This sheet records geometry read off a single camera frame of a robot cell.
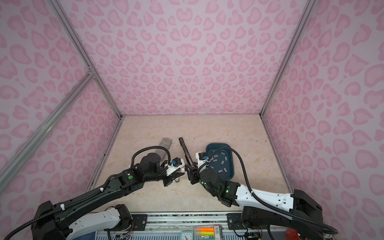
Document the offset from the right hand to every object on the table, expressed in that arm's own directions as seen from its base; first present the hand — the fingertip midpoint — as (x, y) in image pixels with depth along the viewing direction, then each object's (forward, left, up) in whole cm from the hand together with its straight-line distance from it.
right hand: (188, 165), depth 74 cm
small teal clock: (-27, 0, -15) cm, 31 cm away
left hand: (-2, +3, 0) cm, 3 cm away
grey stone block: (+24, +18, -15) cm, 33 cm away
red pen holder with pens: (-25, -49, -19) cm, 58 cm away
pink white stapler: (-3, +3, +2) cm, 5 cm away
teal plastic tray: (+11, -19, -18) cm, 29 cm away
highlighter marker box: (-26, -8, -17) cm, 32 cm away
